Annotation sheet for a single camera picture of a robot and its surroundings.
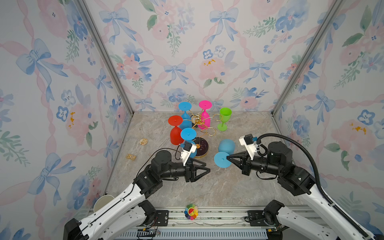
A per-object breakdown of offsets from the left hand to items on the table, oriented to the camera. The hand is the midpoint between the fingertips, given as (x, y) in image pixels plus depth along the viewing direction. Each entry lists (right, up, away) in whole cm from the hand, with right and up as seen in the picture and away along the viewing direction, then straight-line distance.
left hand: (207, 168), depth 61 cm
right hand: (+9, +4, +2) cm, 10 cm away
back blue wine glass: (-9, +20, +26) cm, 34 cm away
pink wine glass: (+1, +29, +22) cm, 36 cm away
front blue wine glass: (-7, +13, +9) cm, 18 cm away
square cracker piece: (-45, -2, +34) cm, 57 cm away
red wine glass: (-15, +10, +21) cm, 28 cm away
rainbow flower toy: (-7, -26, +14) cm, 30 cm away
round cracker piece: (-40, +7, +42) cm, 59 cm away
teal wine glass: (+10, +7, +11) cm, 17 cm away
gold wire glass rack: (-3, +18, +16) cm, 24 cm away
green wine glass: (+15, +24, +37) cm, 47 cm away
